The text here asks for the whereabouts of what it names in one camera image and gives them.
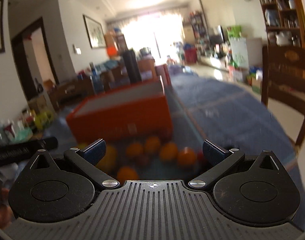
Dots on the pink cylindrical canister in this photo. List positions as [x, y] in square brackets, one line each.
[163, 72]

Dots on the blue patterned tablecloth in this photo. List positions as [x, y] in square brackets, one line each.
[261, 198]

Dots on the orange cardboard box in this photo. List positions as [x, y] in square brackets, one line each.
[134, 110]

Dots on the tissue box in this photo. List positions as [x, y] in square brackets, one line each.
[22, 135]

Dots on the green panda mug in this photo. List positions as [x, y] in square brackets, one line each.
[43, 120]

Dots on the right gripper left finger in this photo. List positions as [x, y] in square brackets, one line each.
[84, 163]

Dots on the wooden bookshelf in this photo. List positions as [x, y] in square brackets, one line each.
[284, 22]

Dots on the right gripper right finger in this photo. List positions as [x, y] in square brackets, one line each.
[222, 162]

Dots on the orange fruit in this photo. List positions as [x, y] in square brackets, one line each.
[134, 150]
[152, 145]
[126, 173]
[168, 152]
[186, 158]

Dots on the large yellow lemon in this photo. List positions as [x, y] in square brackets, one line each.
[108, 163]

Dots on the black cylindrical flask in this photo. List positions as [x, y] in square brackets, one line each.
[130, 61]

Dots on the framed wall painting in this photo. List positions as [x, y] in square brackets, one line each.
[94, 32]

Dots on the wooden chair right side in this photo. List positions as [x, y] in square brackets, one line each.
[283, 80]

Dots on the yellow green lemon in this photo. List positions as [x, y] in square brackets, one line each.
[82, 146]

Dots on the red tomato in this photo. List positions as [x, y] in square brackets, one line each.
[142, 160]
[201, 158]

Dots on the person's left hand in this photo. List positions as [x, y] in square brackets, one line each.
[6, 216]

